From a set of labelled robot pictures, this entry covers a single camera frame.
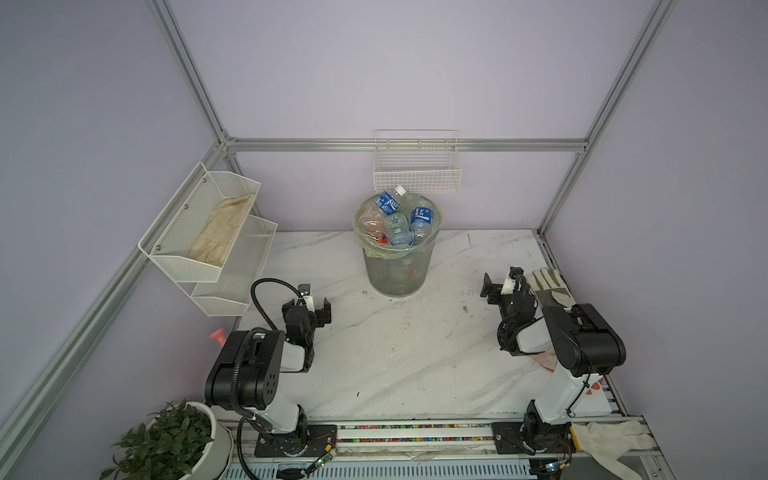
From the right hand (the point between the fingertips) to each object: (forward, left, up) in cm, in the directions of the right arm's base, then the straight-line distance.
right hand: (500, 273), depth 94 cm
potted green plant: (-50, +77, +8) cm, 92 cm away
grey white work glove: (+5, -19, -10) cm, 23 cm away
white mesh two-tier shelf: (-17, +77, +15) cm, 80 cm away
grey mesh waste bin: (-2, +33, 0) cm, 33 cm away
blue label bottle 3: (+3, +33, +17) cm, 37 cm away
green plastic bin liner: (-4, +38, +16) cm, 42 cm away
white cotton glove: (-44, -19, -11) cm, 50 cm away
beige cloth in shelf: (-5, +81, +21) cm, 84 cm away
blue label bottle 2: (+6, +26, +16) cm, 31 cm away
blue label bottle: (+8, +36, +22) cm, 43 cm away
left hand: (-8, +62, -4) cm, 62 cm away
